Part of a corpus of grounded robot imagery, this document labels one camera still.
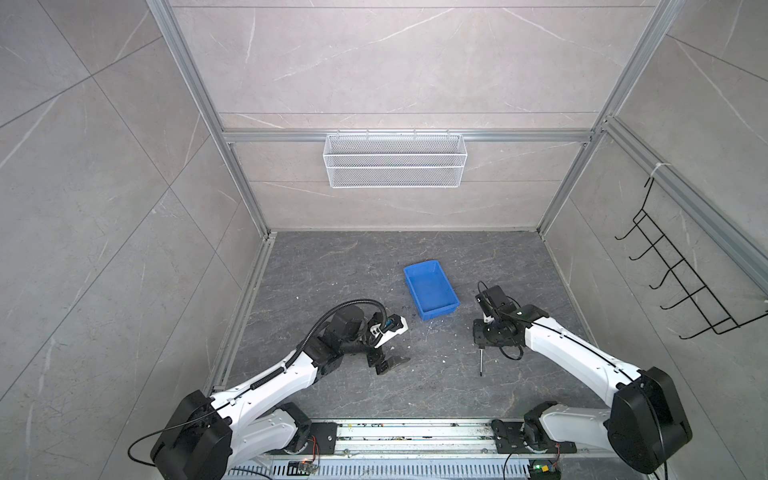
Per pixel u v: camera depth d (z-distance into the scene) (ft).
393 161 3.30
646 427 1.32
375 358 2.22
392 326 2.08
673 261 2.29
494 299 2.21
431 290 3.40
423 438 2.46
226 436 1.30
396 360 2.22
